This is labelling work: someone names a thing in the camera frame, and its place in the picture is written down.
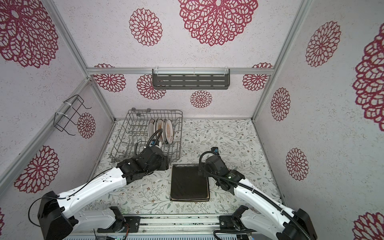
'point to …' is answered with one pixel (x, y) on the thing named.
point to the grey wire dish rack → (143, 127)
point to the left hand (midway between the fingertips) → (165, 161)
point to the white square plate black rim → (202, 199)
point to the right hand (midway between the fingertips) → (205, 163)
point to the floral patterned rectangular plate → (189, 197)
